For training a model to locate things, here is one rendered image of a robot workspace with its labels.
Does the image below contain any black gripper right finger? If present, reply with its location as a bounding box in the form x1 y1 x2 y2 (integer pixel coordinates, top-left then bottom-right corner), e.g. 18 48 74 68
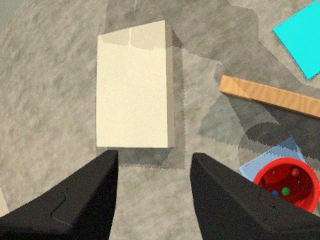
189 153 320 240

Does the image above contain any light wooden block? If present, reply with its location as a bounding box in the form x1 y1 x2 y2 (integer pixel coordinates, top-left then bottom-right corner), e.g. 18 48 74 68
219 75 320 121

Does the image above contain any cream rectangular block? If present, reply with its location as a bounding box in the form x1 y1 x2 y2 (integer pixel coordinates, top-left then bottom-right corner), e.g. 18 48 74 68
96 20 175 148

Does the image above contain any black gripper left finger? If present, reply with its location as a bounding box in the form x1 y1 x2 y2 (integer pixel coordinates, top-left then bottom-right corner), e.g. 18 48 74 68
0 149 119 240

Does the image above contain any green marble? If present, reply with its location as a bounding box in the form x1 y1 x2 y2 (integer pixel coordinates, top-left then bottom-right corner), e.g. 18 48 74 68
283 187 291 196

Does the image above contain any red cup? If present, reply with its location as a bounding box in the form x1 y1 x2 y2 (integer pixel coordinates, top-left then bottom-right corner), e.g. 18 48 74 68
255 157 320 213

